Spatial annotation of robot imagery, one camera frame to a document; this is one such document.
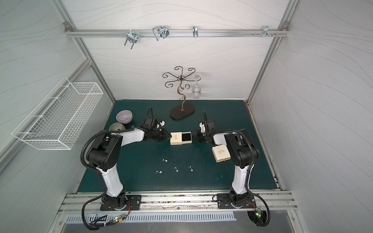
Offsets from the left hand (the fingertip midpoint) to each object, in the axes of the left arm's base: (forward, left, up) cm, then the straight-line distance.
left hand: (171, 137), depth 95 cm
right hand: (+2, -14, -2) cm, 14 cm away
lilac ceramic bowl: (+17, +38, 0) cm, 41 cm away
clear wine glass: (+25, -16, +20) cm, 36 cm away
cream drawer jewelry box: (0, -6, -1) cm, 6 cm away
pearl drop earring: (-15, +3, -3) cm, 16 cm away
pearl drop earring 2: (-22, +7, -3) cm, 23 cm away
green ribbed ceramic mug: (+8, +40, 0) cm, 41 cm away
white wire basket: (-10, +51, +28) cm, 59 cm away
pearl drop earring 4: (-21, -14, -3) cm, 25 cm away
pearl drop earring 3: (-21, -5, -3) cm, 22 cm away
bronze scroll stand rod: (+26, -7, +28) cm, 39 cm away
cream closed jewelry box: (-11, -32, -1) cm, 34 cm away
